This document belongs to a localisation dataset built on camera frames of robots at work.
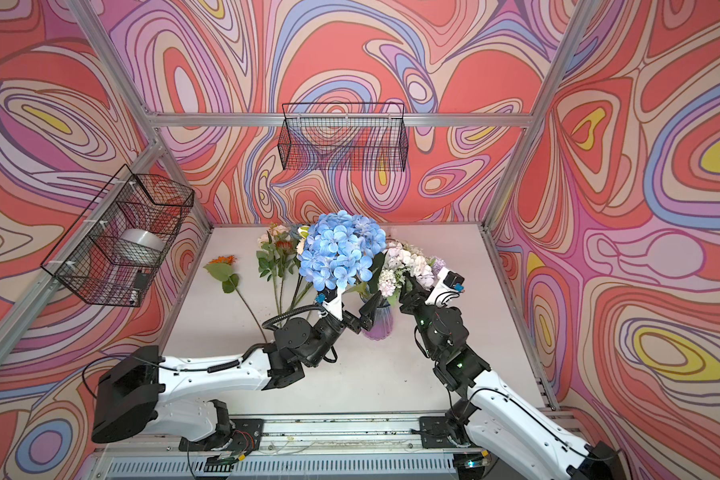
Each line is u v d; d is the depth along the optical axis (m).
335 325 0.59
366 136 0.94
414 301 0.63
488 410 0.50
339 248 0.52
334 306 0.56
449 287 0.61
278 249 1.05
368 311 0.60
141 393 0.41
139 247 0.70
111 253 0.74
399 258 0.67
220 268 1.02
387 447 0.72
